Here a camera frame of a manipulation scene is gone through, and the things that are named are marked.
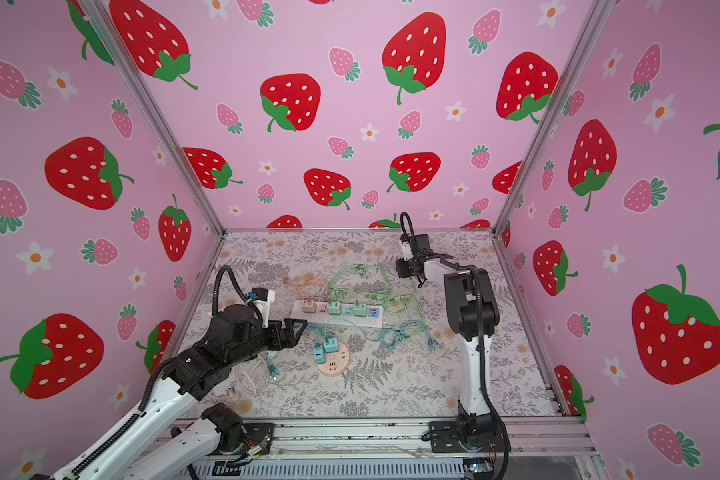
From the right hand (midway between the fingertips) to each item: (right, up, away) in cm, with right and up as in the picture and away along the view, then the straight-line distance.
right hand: (404, 264), depth 109 cm
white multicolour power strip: (-11, -17, -16) cm, 26 cm away
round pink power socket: (-22, -28, -25) cm, 43 cm away
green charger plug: (-24, -13, -18) cm, 33 cm away
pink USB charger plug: (-32, -13, -17) cm, 38 cm away
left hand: (-31, -14, -34) cm, 49 cm away
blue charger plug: (-24, -23, -25) cm, 41 cm away
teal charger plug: (-27, -25, -27) cm, 45 cm away
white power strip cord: (-43, -29, -32) cm, 62 cm away
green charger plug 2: (-16, -14, -18) cm, 28 cm away
